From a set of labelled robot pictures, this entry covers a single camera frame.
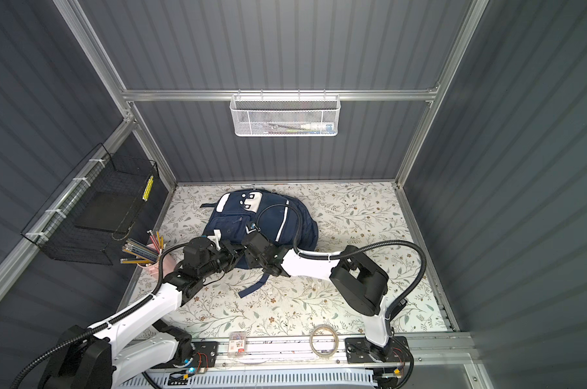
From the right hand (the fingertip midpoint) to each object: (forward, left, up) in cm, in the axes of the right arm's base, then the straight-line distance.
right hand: (253, 249), depth 88 cm
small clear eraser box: (-29, +2, -6) cm, 30 cm away
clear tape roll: (-28, -21, -8) cm, 36 cm away
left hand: (-2, 0, +7) cm, 7 cm away
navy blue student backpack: (+11, -12, +2) cm, 16 cm away
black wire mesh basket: (+3, +45, +23) cm, 50 cm away
